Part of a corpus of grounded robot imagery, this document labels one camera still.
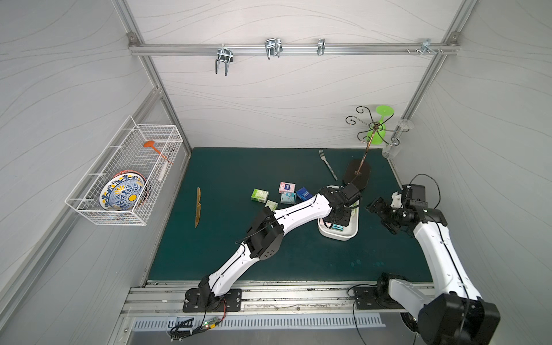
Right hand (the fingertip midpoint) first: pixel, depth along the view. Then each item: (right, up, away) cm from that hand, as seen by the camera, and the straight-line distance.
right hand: (375, 212), depth 81 cm
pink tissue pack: (-33, +8, +21) cm, 40 cm away
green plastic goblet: (+3, +31, +5) cm, 31 cm away
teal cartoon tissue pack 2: (-32, +3, +18) cm, 37 cm away
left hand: (-10, -5, +5) cm, 12 cm away
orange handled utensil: (-85, +26, -1) cm, 89 cm away
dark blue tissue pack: (-26, +5, +18) cm, 32 cm away
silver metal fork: (-13, +23, +38) cm, 46 cm away
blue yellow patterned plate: (-83, +10, -18) cm, 86 cm away
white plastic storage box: (-13, -9, +5) cm, 17 cm away
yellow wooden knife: (-75, -1, +17) cm, 76 cm away
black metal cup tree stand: (+3, +15, +27) cm, 31 cm away
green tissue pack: (-46, +4, +18) cm, 50 cm away
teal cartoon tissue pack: (-14, -7, +4) cm, 16 cm away
